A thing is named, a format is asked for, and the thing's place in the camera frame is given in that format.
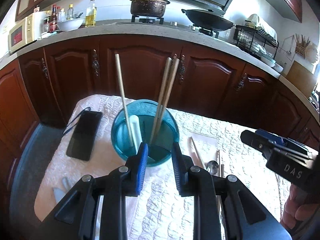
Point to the floral utensil cup teal rim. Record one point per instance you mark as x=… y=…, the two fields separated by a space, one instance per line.
x=160 y=150

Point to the brown cooking pot with lid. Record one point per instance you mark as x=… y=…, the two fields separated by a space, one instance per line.
x=149 y=8

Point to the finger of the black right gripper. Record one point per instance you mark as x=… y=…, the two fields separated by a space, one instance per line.
x=257 y=142
x=286 y=142

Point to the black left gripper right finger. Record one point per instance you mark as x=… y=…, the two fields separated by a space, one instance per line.
x=223 y=206

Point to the cream microwave oven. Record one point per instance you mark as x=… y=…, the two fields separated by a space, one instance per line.
x=26 y=31

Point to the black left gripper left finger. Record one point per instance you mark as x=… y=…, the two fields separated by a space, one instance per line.
x=92 y=199

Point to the yellow cooking oil bottle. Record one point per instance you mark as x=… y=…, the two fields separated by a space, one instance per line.
x=91 y=12

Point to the black dish drying rack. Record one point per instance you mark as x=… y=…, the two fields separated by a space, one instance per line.
x=256 y=37

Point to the light wooden chopstick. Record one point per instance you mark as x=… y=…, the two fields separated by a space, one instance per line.
x=122 y=94

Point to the black wok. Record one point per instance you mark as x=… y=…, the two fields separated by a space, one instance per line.
x=208 y=20

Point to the bare right hand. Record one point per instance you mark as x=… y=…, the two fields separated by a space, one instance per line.
x=294 y=212

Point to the white cotton glove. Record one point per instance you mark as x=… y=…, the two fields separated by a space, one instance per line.
x=60 y=193

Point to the metal fork wooden handle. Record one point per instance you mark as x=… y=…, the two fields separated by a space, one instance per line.
x=221 y=165

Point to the dark soy sauce bottle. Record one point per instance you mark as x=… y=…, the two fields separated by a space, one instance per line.
x=53 y=20

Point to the metal spoon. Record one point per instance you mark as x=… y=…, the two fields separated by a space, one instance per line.
x=213 y=167

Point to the gas stove top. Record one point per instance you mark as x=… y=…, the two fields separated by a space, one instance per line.
x=135 y=19

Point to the white ceramic spoon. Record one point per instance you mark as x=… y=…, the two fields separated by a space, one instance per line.
x=136 y=132

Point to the bamboo chopstick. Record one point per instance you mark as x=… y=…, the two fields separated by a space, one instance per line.
x=161 y=94

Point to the white mixing bowl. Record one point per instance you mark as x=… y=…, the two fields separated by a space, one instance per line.
x=69 y=25

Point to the black smartphone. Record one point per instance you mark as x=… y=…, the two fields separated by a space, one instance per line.
x=84 y=126

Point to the wall knife holder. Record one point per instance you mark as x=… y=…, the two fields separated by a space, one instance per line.
x=301 y=44

